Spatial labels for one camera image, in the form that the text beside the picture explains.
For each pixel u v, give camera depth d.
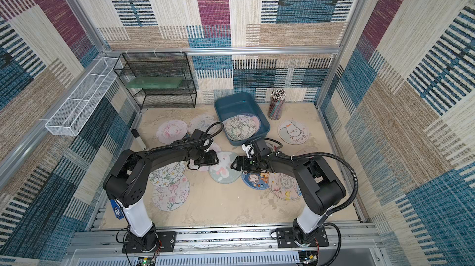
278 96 1.00
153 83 0.96
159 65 1.02
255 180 0.89
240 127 1.08
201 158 0.81
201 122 1.12
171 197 0.85
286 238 0.73
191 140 0.77
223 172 0.92
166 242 0.73
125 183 0.48
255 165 0.79
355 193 0.44
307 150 1.00
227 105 1.19
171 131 1.09
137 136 1.02
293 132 1.08
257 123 1.10
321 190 0.47
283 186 0.87
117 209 0.79
